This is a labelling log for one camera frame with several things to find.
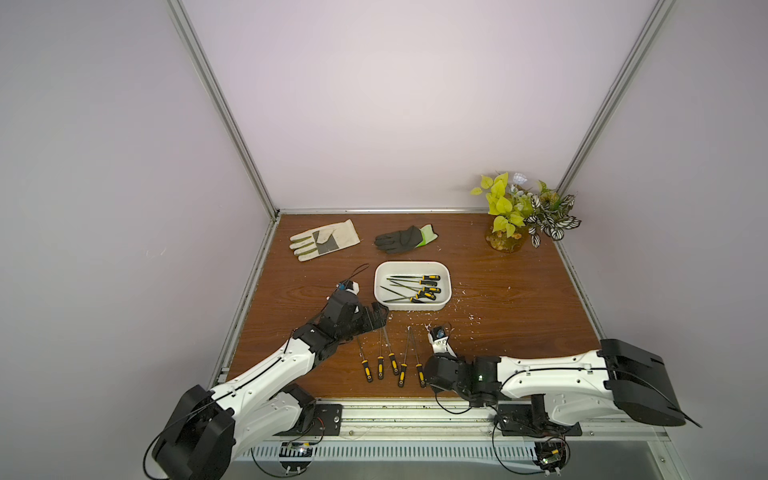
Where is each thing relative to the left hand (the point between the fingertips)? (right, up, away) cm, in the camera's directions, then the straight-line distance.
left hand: (382, 313), depth 82 cm
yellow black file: (+13, +8, +18) cm, 23 cm away
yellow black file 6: (-5, -14, +1) cm, 15 cm away
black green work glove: (+7, +20, +28) cm, 35 cm away
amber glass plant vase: (+42, +20, +24) cm, 53 cm away
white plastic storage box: (0, +11, +16) cm, 19 cm away
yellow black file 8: (+3, -13, +1) cm, 13 cm away
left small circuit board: (-20, -32, -15) cm, 40 cm away
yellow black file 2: (+13, +6, +15) cm, 21 cm away
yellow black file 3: (+13, +4, +14) cm, 20 cm away
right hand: (+12, -14, -3) cm, 19 cm away
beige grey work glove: (-23, +21, +29) cm, 43 cm away
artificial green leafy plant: (+42, +33, +12) cm, 54 cm away
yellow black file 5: (+12, +4, +12) cm, 18 cm away
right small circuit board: (+41, -31, -13) cm, 53 cm away
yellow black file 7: (-1, -14, -1) cm, 14 cm away
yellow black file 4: (+2, +4, +15) cm, 16 cm away
